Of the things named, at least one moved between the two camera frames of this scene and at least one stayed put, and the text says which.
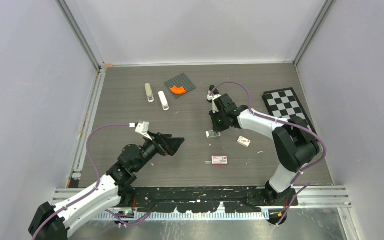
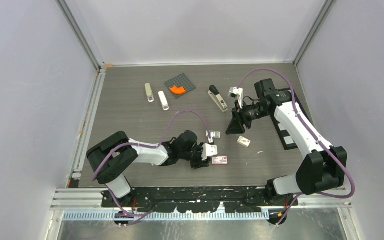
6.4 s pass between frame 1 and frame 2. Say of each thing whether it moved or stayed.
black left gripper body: moved
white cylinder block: stayed
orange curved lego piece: stayed
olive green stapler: stayed
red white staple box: stayed
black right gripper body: moved
